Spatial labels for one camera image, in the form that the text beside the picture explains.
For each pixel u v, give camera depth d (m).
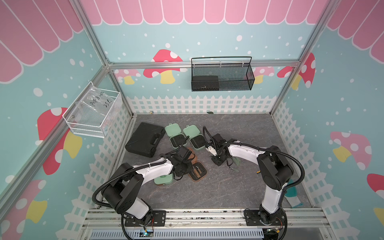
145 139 0.99
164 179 0.86
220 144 0.75
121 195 0.44
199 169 0.91
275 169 0.49
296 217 0.76
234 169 0.91
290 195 0.81
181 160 0.70
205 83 0.87
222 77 0.92
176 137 1.06
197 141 1.02
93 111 0.72
